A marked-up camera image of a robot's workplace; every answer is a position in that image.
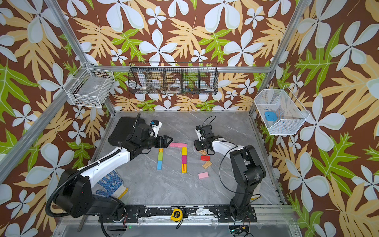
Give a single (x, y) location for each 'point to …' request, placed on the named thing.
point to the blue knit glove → (112, 185)
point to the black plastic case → (124, 127)
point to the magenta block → (184, 159)
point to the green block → (160, 156)
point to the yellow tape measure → (176, 215)
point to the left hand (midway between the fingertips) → (168, 136)
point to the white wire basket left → (89, 87)
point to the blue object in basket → (271, 116)
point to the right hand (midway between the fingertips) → (198, 142)
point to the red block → (206, 158)
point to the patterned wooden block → (203, 152)
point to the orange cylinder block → (161, 150)
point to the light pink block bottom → (203, 175)
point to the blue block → (159, 165)
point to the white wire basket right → (281, 111)
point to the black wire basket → (173, 77)
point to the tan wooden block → (208, 164)
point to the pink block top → (172, 144)
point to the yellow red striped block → (184, 168)
